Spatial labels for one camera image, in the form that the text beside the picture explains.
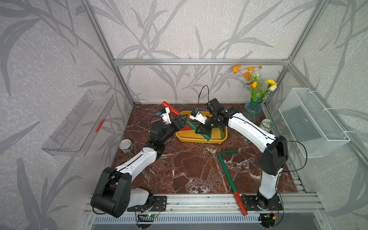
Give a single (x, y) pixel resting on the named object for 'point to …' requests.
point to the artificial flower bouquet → (258, 90)
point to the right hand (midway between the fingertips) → (197, 128)
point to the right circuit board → (268, 220)
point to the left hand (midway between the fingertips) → (186, 117)
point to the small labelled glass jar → (267, 124)
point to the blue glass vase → (252, 110)
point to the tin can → (126, 145)
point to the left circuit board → (146, 217)
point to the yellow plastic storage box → (219, 134)
